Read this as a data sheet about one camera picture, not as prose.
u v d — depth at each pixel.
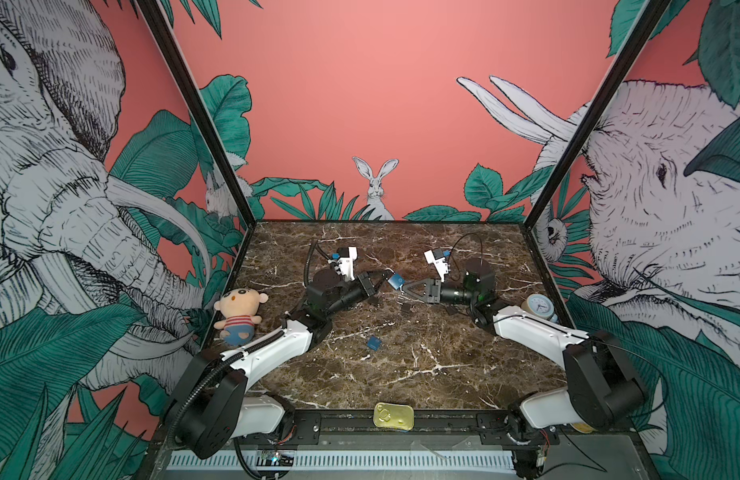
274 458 0.70
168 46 0.73
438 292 0.70
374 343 0.88
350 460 0.70
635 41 0.73
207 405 0.41
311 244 1.15
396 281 0.76
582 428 0.74
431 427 0.75
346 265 0.73
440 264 0.75
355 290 0.70
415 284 0.75
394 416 0.73
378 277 0.76
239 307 0.89
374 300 0.98
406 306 0.97
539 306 0.93
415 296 0.75
